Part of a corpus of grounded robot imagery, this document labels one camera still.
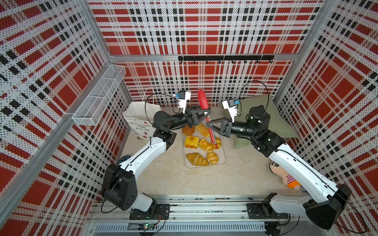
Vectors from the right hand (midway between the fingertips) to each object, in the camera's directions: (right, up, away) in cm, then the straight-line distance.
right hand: (209, 125), depth 60 cm
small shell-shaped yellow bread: (+9, -13, +39) cm, 42 cm away
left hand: (+1, +6, 0) cm, 6 cm away
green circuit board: (-30, -49, +10) cm, 58 cm away
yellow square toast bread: (-9, -12, +36) cm, 39 cm away
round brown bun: (-12, -5, +44) cm, 46 cm away
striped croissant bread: (-6, -22, +29) cm, 36 cm away
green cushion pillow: (+52, +2, +43) cm, 67 cm away
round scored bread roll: (+4, -21, +29) cm, 36 cm away
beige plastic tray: (-4, -18, +37) cm, 41 cm away
